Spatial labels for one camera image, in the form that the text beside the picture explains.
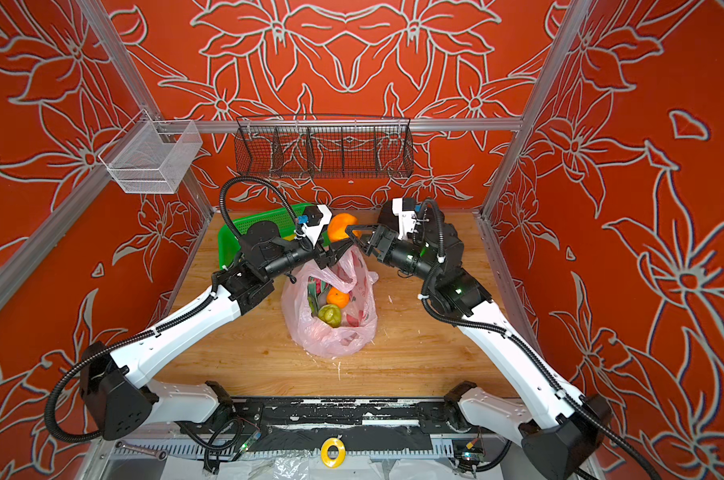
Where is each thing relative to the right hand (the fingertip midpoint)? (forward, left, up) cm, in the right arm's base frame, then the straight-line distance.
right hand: (349, 236), depth 60 cm
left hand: (+6, +1, -2) cm, 6 cm away
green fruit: (-2, +7, -32) cm, 33 cm away
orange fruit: (+5, +5, -35) cm, 36 cm away
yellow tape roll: (-35, +4, -39) cm, 52 cm away
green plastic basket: (+28, +45, -34) cm, 63 cm away
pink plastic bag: (-1, +12, -21) cm, 25 cm away
